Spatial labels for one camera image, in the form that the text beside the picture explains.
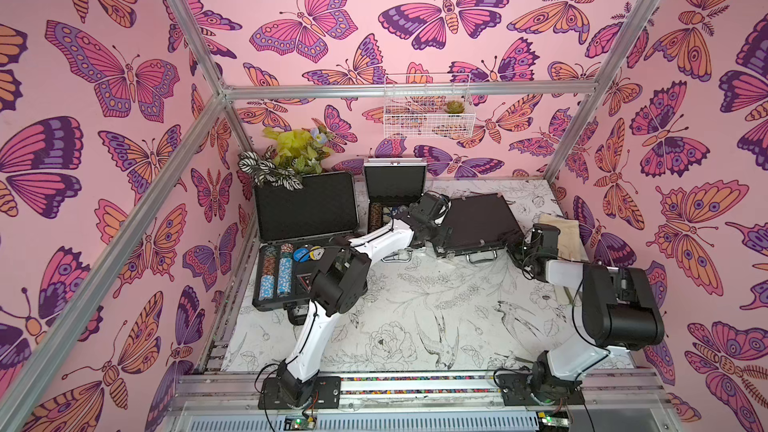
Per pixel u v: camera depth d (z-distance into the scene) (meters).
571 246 0.99
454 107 0.92
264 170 0.92
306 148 1.00
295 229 0.97
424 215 0.77
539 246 0.76
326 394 0.73
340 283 0.55
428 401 0.73
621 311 0.47
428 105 0.95
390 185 1.03
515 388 0.73
